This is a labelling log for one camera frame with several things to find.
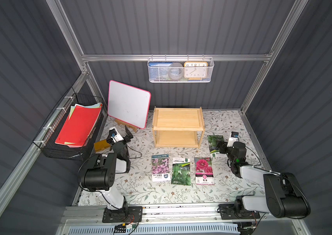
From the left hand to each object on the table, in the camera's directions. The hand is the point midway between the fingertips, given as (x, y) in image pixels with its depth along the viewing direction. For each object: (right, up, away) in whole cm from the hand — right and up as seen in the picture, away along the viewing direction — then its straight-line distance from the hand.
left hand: (117, 128), depth 87 cm
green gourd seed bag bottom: (+62, -11, +12) cm, 64 cm away
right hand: (+68, -7, +3) cm, 69 cm away
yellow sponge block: (-15, -12, +12) cm, 23 cm away
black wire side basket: (-21, -4, -26) cm, 33 cm away
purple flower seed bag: (+26, -24, +3) cm, 36 cm away
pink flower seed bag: (+52, -26, +2) cm, 59 cm away
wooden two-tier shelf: (+36, +1, -4) cm, 36 cm away
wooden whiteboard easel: (+2, +1, +19) cm, 19 cm away
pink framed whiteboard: (+1, +17, +19) cm, 26 cm away
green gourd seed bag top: (+38, -27, 0) cm, 47 cm away
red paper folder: (-12, +4, -16) cm, 20 cm away
